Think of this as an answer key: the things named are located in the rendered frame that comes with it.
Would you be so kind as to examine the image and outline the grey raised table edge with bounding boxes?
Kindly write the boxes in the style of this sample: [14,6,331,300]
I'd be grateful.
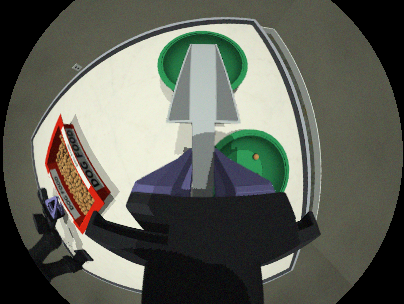
[31,17,311,294]

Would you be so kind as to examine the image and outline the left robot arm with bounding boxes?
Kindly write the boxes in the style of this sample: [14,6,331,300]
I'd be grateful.
[26,188,94,283]

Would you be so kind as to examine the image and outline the green bowl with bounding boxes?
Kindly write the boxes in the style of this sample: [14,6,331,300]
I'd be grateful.
[215,129,289,193]
[157,31,248,91]

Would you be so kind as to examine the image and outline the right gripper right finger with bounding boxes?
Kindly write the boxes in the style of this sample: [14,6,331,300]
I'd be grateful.
[214,148,276,197]

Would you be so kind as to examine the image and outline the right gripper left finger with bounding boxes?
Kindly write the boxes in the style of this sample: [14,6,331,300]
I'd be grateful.
[131,148,192,197]

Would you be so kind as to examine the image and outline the red box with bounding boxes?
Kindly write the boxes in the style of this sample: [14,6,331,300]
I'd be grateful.
[45,114,111,234]

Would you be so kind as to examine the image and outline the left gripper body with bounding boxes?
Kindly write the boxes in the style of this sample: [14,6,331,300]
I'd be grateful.
[42,201,65,224]

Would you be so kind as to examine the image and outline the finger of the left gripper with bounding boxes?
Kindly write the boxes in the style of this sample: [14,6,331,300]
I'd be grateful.
[57,202,65,215]
[45,196,58,219]

